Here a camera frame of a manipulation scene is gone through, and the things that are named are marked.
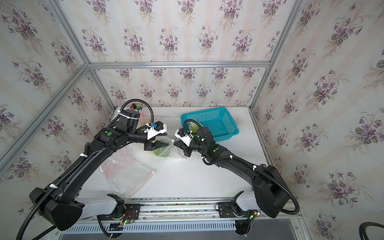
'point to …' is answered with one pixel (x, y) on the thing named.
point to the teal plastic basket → (219, 122)
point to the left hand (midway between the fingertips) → (166, 136)
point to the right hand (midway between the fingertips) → (178, 142)
